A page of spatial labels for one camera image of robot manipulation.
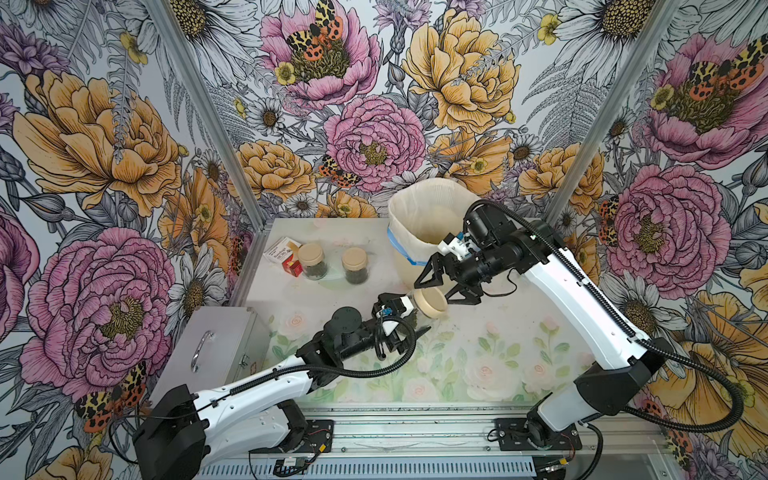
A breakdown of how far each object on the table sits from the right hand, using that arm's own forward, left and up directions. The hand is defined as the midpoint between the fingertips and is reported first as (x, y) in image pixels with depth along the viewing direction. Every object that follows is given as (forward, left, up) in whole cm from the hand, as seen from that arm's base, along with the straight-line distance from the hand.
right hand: (432, 299), depth 64 cm
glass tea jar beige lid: (+28, +34, -19) cm, 47 cm away
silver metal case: (-3, +51, -14) cm, 53 cm away
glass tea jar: (+25, +19, -19) cm, 37 cm away
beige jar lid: (+1, 0, -2) cm, 3 cm away
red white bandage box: (+37, +46, -26) cm, 65 cm away
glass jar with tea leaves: (+1, +3, -9) cm, 9 cm away
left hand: (+1, +3, -9) cm, 10 cm away
